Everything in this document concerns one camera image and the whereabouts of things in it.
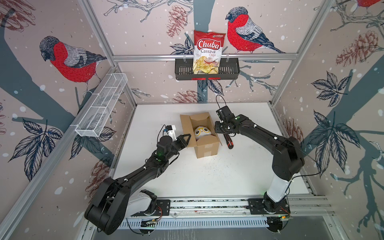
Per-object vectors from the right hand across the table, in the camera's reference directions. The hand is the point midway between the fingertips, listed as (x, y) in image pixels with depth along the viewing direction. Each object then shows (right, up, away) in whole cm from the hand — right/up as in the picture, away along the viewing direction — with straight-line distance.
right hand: (214, 131), depth 90 cm
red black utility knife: (+11, -8, +7) cm, 15 cm away
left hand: (-14, -2, -11) cm, 18 cm away
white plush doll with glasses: (-9, -1, +2) cm, 9 cm away
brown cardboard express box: (-5, -8, -9) cm, 13 cm away
